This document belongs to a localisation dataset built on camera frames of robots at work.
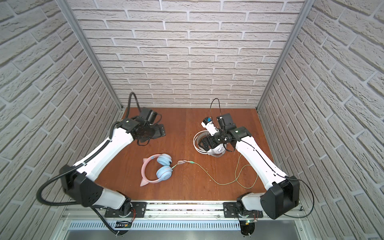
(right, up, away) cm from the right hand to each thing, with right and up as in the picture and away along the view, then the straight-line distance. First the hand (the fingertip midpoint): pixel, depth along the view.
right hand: (207, 139), depth 77 cm
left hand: (-26, +4, +3) cm, 26 cm away
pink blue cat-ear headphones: (-24, -19, +2) cm, 30 cm away
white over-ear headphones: (+8, -9, +10) cm, 15 cm away
